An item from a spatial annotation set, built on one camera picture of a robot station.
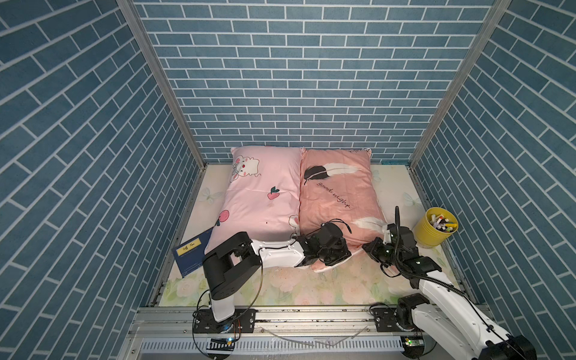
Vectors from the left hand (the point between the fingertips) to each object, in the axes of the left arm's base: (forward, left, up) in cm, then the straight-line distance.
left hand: (360, 259), depth 79 cm
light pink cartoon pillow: (+25, +38, +1) cm, 45 cm away
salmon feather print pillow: (+35, +3, -1) cm, 35 cm away
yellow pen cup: (+8, -26, +3) cm, 27 cm away
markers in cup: (+13, -34, +3) cm, 36 cm away
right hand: (+6, -2, -1) cm, 6 cm away
